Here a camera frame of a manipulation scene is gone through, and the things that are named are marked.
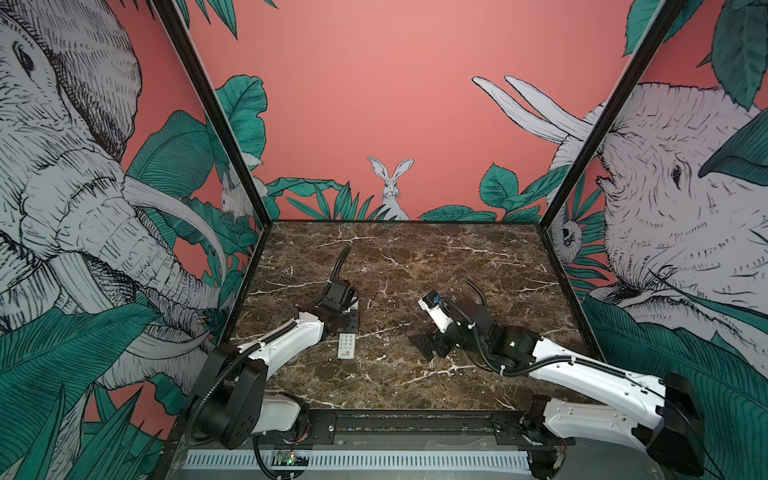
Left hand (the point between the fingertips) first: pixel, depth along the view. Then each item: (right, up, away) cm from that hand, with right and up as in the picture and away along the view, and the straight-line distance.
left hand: (352, 315), depth 89 cm
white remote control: (-1, -8, -4) cm, 9 cm away
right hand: (+19, +1, -15) cm, 24 cm away
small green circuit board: (-12, -30, -19) cm, 37 cm away
